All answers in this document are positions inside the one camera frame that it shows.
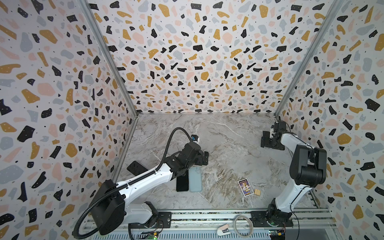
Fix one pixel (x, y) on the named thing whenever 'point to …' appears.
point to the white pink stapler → (223, 230)
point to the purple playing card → (245, 187)
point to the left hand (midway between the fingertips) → (202, 151)
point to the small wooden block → (257, 192)
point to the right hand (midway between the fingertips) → (269, 140)
